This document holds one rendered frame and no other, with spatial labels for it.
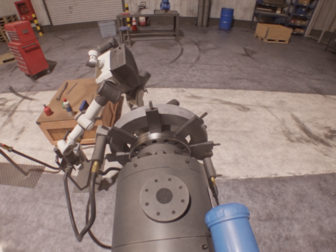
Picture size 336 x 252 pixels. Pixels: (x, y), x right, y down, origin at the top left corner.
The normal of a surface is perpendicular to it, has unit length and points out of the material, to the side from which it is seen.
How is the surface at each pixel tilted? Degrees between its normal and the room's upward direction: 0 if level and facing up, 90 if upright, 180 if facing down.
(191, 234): 20
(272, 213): 0
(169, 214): 0
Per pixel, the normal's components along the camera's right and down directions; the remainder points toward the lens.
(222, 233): -0.65, -0.50
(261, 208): 0.00, -0.72
